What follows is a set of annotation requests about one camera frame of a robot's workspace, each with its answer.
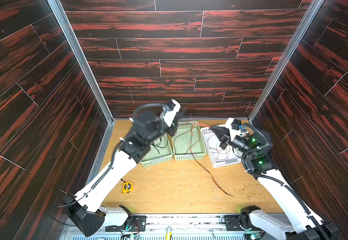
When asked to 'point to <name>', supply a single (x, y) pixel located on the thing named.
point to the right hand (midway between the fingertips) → (215, 123)
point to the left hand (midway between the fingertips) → (180, 113)
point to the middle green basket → (188, 142)
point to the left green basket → (160, 150)
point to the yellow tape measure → (127, 187)
